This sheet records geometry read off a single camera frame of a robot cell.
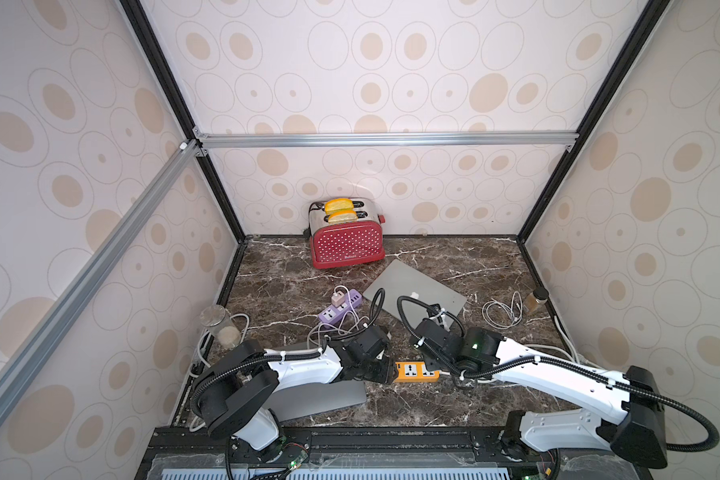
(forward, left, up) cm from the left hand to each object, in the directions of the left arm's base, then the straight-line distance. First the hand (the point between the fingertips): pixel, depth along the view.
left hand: (397, 378), depth 82 cm
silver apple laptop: (+36, -4, -3) cm, 36 cm away
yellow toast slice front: (+46, +17, +17) cm, 52 cm away
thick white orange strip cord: (+8, -54, -3) cm, 55 cm away
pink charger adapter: (+23, +18, +3) cm, 29 cm away
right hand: (+3, -8, +9) cm, 12 cm away
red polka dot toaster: (+43, +13, +9) cm, 46 cm away
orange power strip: (+2, -5, 0) cm, 5 cm away
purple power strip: (+26, +14, 0) cm, 29 cm away
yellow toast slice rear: (+52, +19, +18) cm, 58 cm away
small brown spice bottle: (+22, -43, +5) cm, 49 cm away
